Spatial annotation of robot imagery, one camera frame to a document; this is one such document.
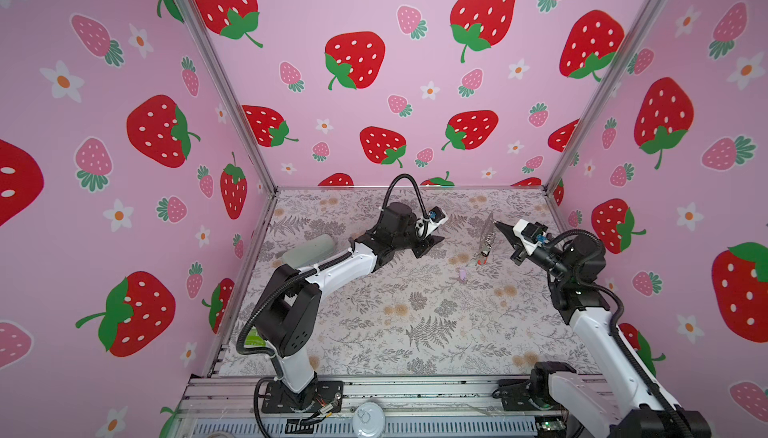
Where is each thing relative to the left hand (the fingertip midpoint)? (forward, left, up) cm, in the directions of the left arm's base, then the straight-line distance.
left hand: (440, 231), depth 84 cm
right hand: (-6, -13, +12) cm, 18 cm away
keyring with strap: (-8, -10, +7) cm, 15 cm away
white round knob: (-44, +19, -14) cm, 49 cm away
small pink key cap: (-3, -10, -20) cm, 22 cm away
